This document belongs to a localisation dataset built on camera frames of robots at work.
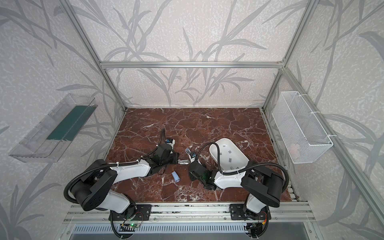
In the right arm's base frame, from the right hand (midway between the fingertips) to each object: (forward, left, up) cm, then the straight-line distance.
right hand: (191, 162), depth 88 cm
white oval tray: (+4, -25, -4) cm, 26 cm away
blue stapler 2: (+1, +5, -3) cm, 6 cm away
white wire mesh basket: (-4, -49, +32) cm, 59 cm away
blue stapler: (-9, +8, 0) cm, 12 cm away
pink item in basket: (0, -52, +17) cm, 55 cm away
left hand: (+7, +7, +2) cm, 10 cm away
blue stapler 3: (+7, +2, +1) cm, 7 cm away
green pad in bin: (+3, +50, +34) cm, 60 cm away
